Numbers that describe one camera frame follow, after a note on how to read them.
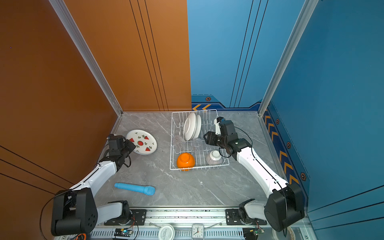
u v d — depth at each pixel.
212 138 0.70
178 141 0.94
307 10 0.71
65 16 0.72
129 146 0.80
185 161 0.85
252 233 0.71
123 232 0.71
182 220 0.74
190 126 0.94
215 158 0.87
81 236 0.66
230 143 0.59
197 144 0.96
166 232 0.65
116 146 0.67
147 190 0.78
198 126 0.93
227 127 0.60
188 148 0.97
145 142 0.96
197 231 0.68
